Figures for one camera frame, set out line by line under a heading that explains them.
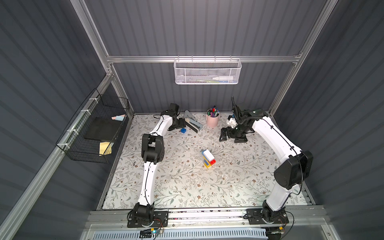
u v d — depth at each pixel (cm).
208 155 83
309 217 73
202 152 84
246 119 59
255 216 73
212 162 82
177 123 96
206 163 86
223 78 91
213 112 104
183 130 108
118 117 83
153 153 65
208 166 91
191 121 112
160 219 73
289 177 47
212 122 108
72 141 62
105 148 61
